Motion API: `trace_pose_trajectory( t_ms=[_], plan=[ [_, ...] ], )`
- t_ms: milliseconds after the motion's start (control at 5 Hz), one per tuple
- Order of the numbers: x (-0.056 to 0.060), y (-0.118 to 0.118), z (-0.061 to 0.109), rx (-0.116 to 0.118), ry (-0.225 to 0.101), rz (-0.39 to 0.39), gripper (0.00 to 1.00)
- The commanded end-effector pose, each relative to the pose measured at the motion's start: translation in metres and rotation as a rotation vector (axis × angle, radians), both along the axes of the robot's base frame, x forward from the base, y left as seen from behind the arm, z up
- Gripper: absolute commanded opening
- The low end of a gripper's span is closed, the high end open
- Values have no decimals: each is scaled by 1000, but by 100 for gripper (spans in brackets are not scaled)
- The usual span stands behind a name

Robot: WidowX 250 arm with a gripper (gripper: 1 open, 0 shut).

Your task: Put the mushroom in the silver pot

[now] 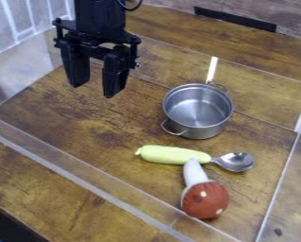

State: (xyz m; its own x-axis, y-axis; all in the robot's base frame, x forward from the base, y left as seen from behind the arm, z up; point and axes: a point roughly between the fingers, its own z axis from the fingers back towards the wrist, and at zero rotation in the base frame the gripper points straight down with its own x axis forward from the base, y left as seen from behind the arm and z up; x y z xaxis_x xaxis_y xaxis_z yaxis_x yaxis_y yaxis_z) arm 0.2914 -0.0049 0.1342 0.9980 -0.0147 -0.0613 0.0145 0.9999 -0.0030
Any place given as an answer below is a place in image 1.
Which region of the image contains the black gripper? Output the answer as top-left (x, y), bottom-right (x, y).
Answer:
top-left (53, 0), bottom-right (142, 98)

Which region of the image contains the black strip on table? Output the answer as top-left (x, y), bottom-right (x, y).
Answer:
top-left (194, 7), bottom-right (277, 32)

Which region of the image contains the clear acrylic barrier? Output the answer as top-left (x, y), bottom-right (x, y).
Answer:
top-left (0, 0), bottom-right (75, 104)
top-left (0, 120), bottom-right (241, 242)
top-left (256, 114), bottom-right (301, 242)

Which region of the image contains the silver metal pot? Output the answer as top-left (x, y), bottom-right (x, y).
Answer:
top-left (161, 81), bottom-right (234, 140)

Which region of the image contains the green handled silver spoon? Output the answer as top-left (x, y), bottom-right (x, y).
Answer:
top-left (135, 145), bottom-right (256, 173)

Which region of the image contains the clear acrylic right barrier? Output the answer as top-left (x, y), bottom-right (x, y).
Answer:
top-left (256, 114), bottom-right (301, 242)

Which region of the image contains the red plush mushroom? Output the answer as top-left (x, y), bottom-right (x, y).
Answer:
top-left (181, 159), bottom-right (229, 219)

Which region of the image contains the clear acrylic front barrier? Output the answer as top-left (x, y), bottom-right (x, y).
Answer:
top-left (0, 120), bottom-right (241, 242)

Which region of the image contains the clear acrylic left barrier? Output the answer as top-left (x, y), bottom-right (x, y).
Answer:
top-left (0, 0), bottom-right (75, 104)

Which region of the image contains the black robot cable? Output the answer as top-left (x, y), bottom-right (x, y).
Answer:
top-left (117, 0), bottom-right (145, 12)

